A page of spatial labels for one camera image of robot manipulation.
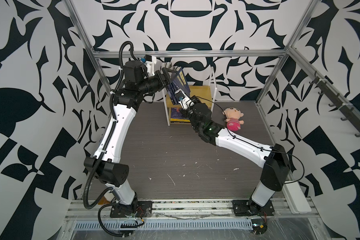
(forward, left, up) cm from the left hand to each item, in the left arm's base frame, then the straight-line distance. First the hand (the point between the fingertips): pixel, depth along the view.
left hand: (176, 71), depth 64 cm
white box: (-41, -56, -43) cm, 82 cm away
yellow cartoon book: (+7, -1, -43) cm, 44 cm away
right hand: (-1, -6, -10) cm, 12 cm away
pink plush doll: (+10, -39, -43) cm, 59 cm away
